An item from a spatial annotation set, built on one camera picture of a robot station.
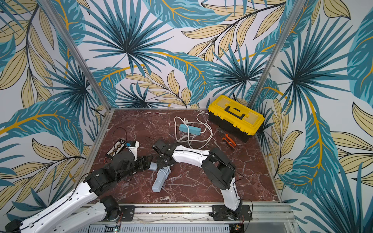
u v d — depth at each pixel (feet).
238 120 3.03
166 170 2.70
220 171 1.61
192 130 3.37
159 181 2.54
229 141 3.30
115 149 3.11
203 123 3.50
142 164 2.13
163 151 2.25
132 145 2.13
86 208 1.89
